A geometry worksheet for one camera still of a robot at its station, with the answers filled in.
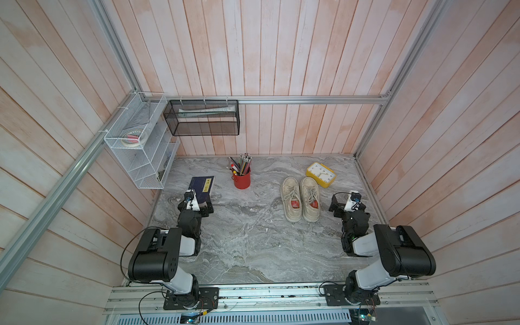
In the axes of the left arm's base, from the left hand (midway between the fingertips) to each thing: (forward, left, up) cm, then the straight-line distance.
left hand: (199, 197), depth 91 cm
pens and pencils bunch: (+15, -20, +4) cm, 25 cm away
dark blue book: (+11, +3, -7) cm, 14 cm away
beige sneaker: (+6, -43, -3) cm, 44 cm away
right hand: (+1, -67, +1) cm, 67 cm away
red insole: (0, -45, -6) cm, 45 cm away
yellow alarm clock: (+19, -62, -6) cm, 65 cm away
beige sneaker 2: (+4, -52, -2) cm, 52 cm away
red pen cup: (+11, -19, -4) cm, 22 cm away
